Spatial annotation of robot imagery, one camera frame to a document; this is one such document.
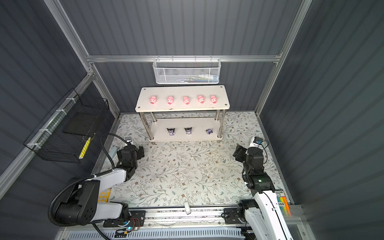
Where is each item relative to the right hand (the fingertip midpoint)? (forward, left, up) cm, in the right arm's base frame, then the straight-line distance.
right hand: (246, 148), depth 76 cm
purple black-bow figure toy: (+19, +17, -10) cm, 28 cm away
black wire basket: (+2, +91, +11) cm, 91 cm away
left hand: (+7, +66, -10) cm, 67 cm away
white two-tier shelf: (+44, +35, -19) cm, 59 cm away
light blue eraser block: (-1, +70, -1) cm, 70 cm away
